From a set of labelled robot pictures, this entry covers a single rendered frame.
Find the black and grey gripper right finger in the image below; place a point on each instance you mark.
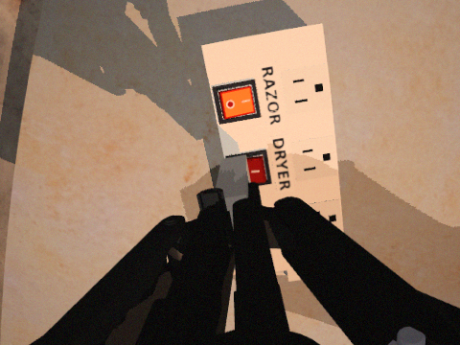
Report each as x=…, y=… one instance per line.
x=368, y=301

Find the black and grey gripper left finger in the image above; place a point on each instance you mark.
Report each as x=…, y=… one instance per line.
x=195, y=282

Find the cream power strip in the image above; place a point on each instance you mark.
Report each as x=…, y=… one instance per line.
x=272, y=99

